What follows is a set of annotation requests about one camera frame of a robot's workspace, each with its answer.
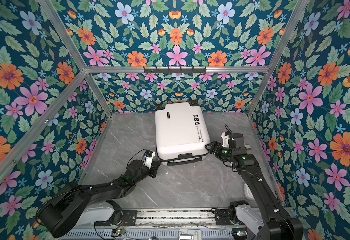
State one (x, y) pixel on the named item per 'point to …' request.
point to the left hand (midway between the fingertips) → (162, 159)
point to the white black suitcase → (180, 135)
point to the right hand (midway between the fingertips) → (209, 147)
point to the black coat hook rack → (175, 70)
